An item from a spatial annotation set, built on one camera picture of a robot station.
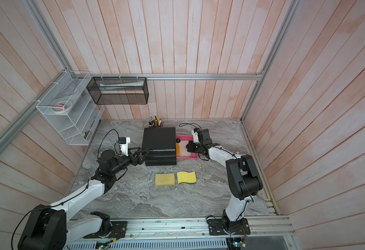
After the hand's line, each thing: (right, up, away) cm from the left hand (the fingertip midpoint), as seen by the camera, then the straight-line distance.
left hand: (145, 150), depth 81 cm
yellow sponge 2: (+22, -16, +8) cm, 29 cm away
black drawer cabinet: (+8, +4, +7) cm, 11 cm away
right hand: (+23, +2, +16) cm, 28 cm away
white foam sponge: (+21, -1, +11) cm, 24 cm away
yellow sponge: (+10, -17, +8) cm, 21 cm away
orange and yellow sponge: (+17, 0, +9) cm, 19 cm away
